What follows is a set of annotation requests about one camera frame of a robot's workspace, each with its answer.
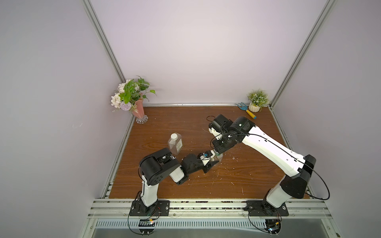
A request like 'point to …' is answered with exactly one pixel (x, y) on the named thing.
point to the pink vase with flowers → (129, 97)
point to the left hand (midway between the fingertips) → (217, 159)
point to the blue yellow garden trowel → (243, 106)
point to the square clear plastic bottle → (175, 143)
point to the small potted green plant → (259, 98)
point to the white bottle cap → (173, 136)
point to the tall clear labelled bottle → (220, 156)
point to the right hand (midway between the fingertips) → (217, 145)
